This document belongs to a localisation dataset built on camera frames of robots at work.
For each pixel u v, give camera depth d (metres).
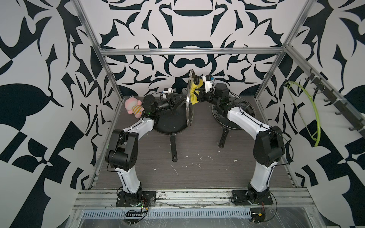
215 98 0.73
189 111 0.89
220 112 0.67
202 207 0.73
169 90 0.81
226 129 0.92
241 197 0.74
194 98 0.82
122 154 0.49
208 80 0.74
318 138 0.66
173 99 0.73
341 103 0.60
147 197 0.75
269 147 0.49
